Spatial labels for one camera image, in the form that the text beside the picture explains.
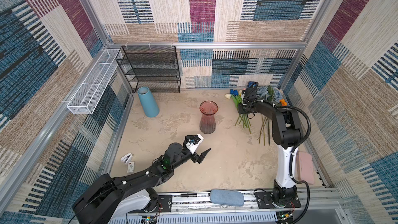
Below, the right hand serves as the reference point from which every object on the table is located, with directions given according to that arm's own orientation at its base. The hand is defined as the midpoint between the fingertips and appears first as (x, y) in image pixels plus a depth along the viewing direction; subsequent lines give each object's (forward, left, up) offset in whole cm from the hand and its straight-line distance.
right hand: (242, 109), depth 106 cm
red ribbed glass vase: (-11, +24, +16) cm, 30 cm away
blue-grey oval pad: (-51, +17, +1) cm, 54 cm away
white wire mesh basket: (+3, +94, +18) cm, 96 cm away
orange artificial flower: (+4, -28, +1) cm, 29 cm away
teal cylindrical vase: (-1, +60, +7) cm, 60 cm away
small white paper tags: (-31, +69, +1) cm, 76 cm away
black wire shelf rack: (+26, +58, +18) cm, 66 cm away
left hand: (-28, +27, +13) cm, 41 cm away
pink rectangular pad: (-38, -25, 0) cm, 46 cm away
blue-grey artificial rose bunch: (+4, -16, +10) cm, 20 cm away
